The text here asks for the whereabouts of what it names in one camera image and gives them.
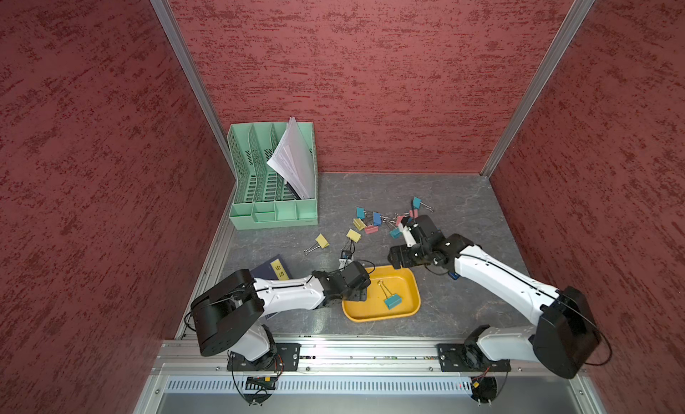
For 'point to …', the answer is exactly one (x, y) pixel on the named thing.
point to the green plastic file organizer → (263, 197)
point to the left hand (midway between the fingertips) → (352, 291)
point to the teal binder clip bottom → (392, 301)
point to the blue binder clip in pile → (376, 218)
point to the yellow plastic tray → (384, 281)
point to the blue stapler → (453, 275)
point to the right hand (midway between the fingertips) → (401, 259)
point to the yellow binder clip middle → (353, 235)
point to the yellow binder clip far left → (321, 242)
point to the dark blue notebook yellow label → (274, 269)
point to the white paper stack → (294, 160)
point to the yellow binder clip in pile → (359, 224)
